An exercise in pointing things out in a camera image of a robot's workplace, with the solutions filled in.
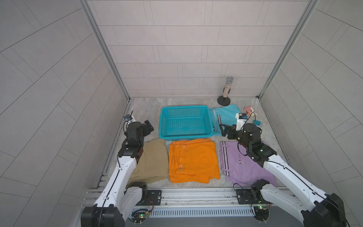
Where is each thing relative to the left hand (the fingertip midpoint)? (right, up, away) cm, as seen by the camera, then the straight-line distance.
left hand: (144, 121), depth 81 cm
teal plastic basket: (+23, -2, +21) cm, 31 cm away
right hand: (+46, -2, -2) cm, 46 cm away
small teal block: (+75, -3, +20) cm, 78 cm away
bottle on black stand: (+55, +14, +35) cm, 66 cm away
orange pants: (+28, -23, 0) cm, 37 cm away
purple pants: (+55, -26, -1) cm, 61 cm away
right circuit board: (+61, -44, -13) cm, 76 cm away
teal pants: (+53, +2, +22) cm, 57 cm away
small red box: (+72, +6, +25) cm, 77 cm away
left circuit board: (+3, -42, -17) cm, 45 cm away
